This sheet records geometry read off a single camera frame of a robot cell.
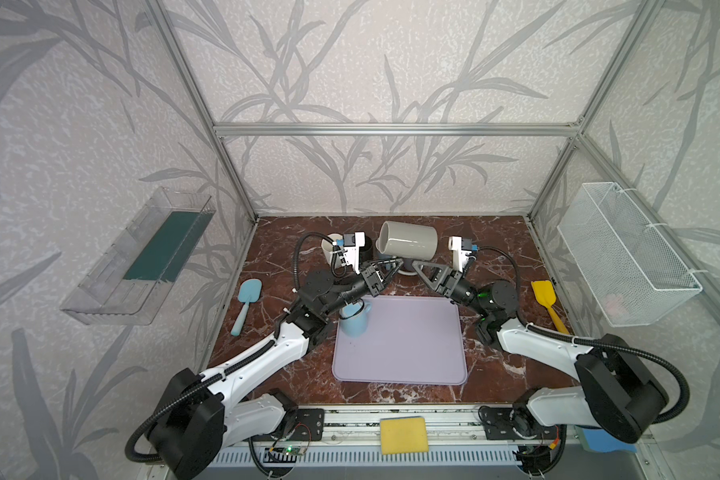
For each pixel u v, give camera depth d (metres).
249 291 0.99
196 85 0.83
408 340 0.87
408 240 0.64
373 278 0.63
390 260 0.65
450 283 0.63
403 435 0.71
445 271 0.64
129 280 0.63
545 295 0.98
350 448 0.71
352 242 0.63
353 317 0.81
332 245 0.63
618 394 0.42
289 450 0.71
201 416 0.39
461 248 0.66
